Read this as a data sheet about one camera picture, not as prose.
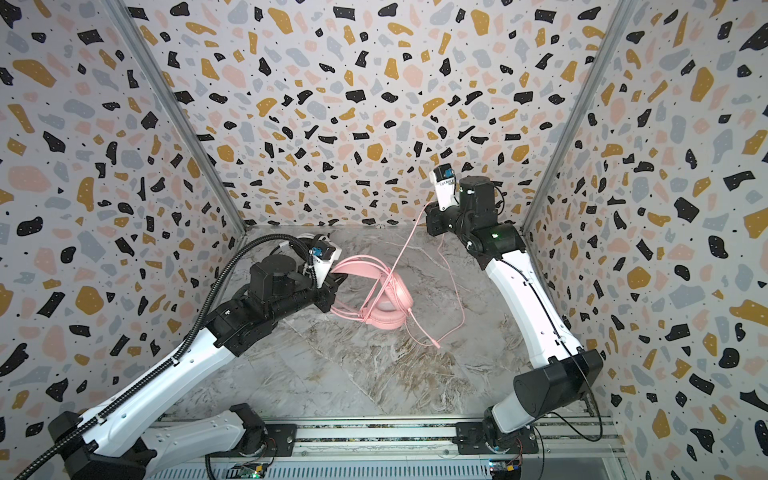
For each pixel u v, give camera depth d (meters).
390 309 0.71
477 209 0.52
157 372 0.42
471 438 0.74
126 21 0.70
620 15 0.72
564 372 0.40
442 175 0.60
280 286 0.50
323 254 0.57
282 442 0.73
